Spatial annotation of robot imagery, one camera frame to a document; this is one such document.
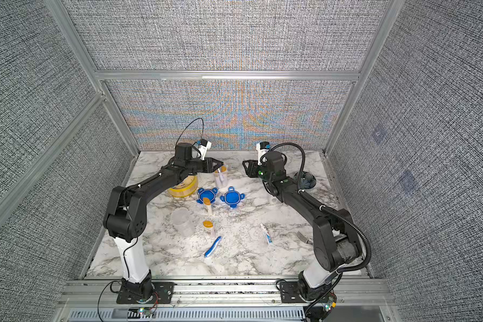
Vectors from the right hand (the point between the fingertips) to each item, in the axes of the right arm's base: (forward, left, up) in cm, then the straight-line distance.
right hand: (246, 156), depth 85 cm
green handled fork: (-29, -25, -22) cm, 44 cm away
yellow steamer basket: (-4, +29, -18) cm, 34 cm away
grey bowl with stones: (+3, -32, -22) cm, 39 cm away
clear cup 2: (-10, -13, -21) cm, 26 cm away
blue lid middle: (-5, +7, -25) cm, 27 cm away
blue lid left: (-3, +20, -25) cm, 32 cm away
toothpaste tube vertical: (-25, -9, -23) cm, 35 cm away
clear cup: (-25, +24, -9) cm, 36 cm away
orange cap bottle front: (-26, +15, -12) cm, 32 cm away
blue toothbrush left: (-31, +15, -23) cm, 41 cm away
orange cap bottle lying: (-15, +17, -15) cm, 27 cm away
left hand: (+2, +10, -6) cm, 12 cm away
